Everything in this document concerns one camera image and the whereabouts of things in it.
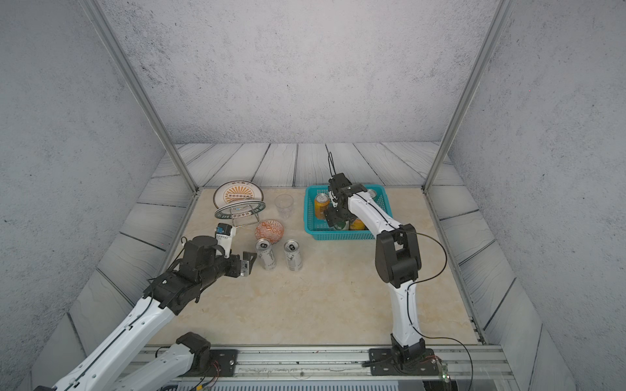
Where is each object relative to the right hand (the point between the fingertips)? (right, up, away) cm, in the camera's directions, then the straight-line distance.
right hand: (341, 215), depth 97 cm
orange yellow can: (-8, +4, +5) cm, 10 cm away
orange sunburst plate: (-42, +10, +2) cm, 43 cm away
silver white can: (-17, -13, -13) cm, 25 cm away
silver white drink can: (-27, -13, -12) cm, 32 cm away
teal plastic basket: (-10, -6, +9) cm, 14 cm away
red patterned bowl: (-29, -6, +6) cm, 30 cm away
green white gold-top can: (0, -4, -1) cm, 4 cm away
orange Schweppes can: (+6, -4, 0) cm, 7 cm away
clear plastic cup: (-24, +5, +10) cm, 26 cm away
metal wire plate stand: (-41, -2, +10) cm, 42 cm away
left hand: (-31, -11, -21) cm, 39 cm away
